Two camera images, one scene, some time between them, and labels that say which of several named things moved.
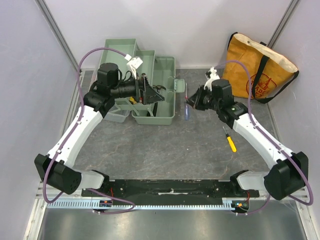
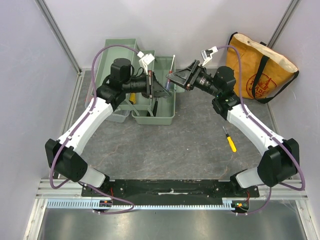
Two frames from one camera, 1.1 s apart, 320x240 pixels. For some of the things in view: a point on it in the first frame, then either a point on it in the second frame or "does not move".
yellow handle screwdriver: (233, 146) does not move
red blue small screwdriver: (187, 106) -> (168, 83)
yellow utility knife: (132, 100) does not move
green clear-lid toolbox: (159, 72) does not move
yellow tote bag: (271, 73) does not move
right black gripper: (200, 97) -> (192, 75)
